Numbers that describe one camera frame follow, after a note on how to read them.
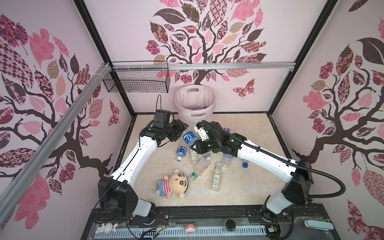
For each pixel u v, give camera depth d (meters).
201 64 0.93
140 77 0.95
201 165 0.91
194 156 0.89
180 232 0.70
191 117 0.85
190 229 0.66
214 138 0.59
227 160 0.92
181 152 0.92
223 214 0.74
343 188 0.39
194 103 1.07
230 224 0.63
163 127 0.60
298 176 0.41
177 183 0.77
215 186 0.79
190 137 0.73
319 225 0.69
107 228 0.68
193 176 0.83
